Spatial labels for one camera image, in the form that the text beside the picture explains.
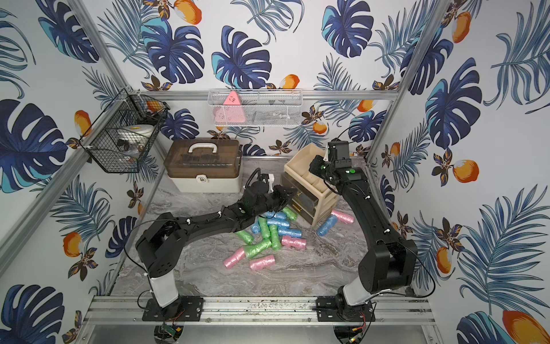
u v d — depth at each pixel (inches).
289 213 38.0
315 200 30.7
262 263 32.4
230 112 35.4
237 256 33.3
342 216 37.5
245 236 35.0
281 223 36.4
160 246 18.9
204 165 41.8
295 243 34.5
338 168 23.7
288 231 35.6
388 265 16.7
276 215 37.6
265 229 36.3
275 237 35.2
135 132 31.3
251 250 33.6
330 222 37.3
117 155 32.1
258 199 26.0
